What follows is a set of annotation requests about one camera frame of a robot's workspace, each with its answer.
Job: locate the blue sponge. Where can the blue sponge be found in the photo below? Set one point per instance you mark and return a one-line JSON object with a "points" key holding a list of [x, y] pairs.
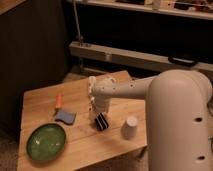
{"points": [[65, 117]]}

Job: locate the wooden table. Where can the wooden table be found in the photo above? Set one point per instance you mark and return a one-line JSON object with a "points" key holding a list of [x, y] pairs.
{"points": [[84, 144]]}

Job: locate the black handle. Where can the black handle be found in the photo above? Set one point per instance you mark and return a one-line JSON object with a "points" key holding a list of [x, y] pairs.
{"points": [[181, 62]]}

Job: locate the metal pole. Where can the metal pole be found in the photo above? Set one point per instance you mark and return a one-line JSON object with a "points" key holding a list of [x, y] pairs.
{"points": [[79, 36]]}

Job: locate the green plate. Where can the green plate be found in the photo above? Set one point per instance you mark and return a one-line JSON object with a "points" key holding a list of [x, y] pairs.
{"points": [[46, 142]]}

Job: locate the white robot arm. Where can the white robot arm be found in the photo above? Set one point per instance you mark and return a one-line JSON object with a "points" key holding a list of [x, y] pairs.
{"points": [[177, 116]]}

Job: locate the white paper cup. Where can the white paper cup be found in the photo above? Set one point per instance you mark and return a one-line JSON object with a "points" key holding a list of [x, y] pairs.
{"points": [[129, 128]]}

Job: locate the orange marker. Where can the orange marker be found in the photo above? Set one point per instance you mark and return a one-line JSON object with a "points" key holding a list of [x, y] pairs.
{"points": [[58, 104]]}

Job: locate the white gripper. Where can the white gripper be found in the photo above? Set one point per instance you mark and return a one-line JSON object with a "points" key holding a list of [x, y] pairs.
{"points": [[97, 106]]}

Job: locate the metal shelf rail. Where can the metal shelf rail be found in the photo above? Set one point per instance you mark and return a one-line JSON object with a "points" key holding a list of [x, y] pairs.
{"points": [[134, 59]]}

